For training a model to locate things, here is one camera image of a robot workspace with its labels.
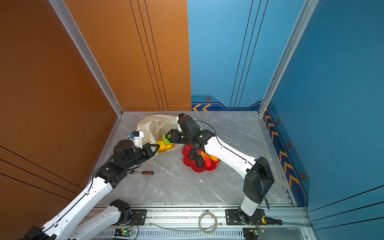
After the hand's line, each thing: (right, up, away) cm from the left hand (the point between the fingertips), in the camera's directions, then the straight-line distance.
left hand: (160, 144), depth 74 cm
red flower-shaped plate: (+12, -13, +17) cm, 25 cm away
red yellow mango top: (+24, -11, +15) cm, 30 cm away
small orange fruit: (+28, -10, +15) cm, 33 cm away
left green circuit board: (-17, -42, -3) cm, 45 cm away
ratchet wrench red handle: (-13, -19, +14) cm, 27 cm away
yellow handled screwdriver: (+52, -36, -4) cm, 63 cm away
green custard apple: (+2, +2, 0) cm, 3 cm away
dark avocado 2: (+19, -12, +14) cm, 27 cm away
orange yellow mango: (0, -4, +20) cm, 20 cm away
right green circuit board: (+44, -42, -4) cm, 61 cm away
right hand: (+4, +4, +2) cm, 6 cm away
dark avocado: (+15, -8, +18) cm, 25 cm away
